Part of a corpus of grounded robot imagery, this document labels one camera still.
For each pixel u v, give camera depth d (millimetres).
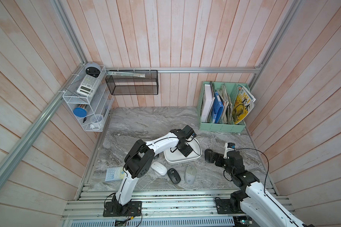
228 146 740
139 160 520
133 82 1048
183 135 743
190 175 819
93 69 803
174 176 832
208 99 906
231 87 1038
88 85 774
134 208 730
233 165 628
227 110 960
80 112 765
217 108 942
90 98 746
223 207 730
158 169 856
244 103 981
